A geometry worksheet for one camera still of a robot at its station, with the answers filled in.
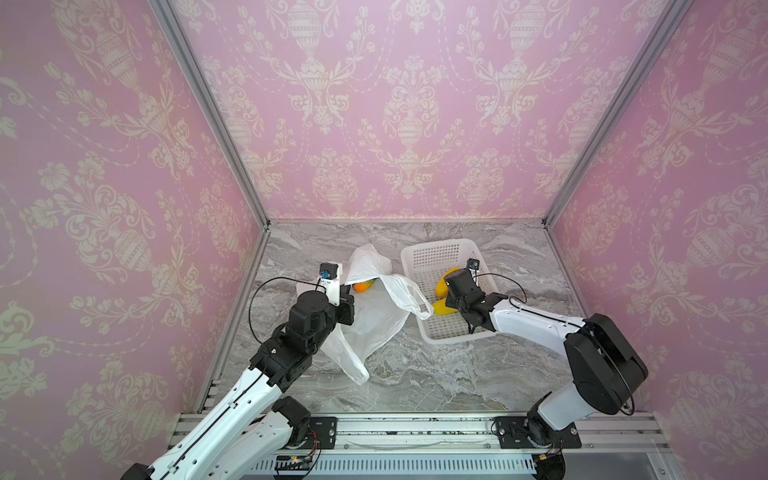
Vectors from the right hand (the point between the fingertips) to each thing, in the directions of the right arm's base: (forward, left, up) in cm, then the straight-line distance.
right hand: (457, 290), depth 92 cm
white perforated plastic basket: (+15, +8, -5) cm, 17 cm away
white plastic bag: (-2, +25, -7) cm, 26 cm away
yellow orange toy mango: (-9, +8, +16) cm, 20 cm away
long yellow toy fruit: (-5, +6, -3) cm, 8 cm away
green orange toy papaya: (+6, +30, -4) cm, 31 cm away
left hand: (-9, +30, +18) cm, 36 cm away
